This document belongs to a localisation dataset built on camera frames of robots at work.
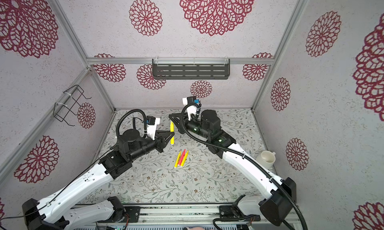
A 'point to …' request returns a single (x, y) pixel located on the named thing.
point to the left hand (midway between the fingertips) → (172, 135)
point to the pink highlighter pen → (181, 157)
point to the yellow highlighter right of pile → (184, 158)
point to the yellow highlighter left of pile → (177, 159)
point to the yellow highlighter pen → (172, 130)
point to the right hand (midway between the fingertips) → (170, 113)
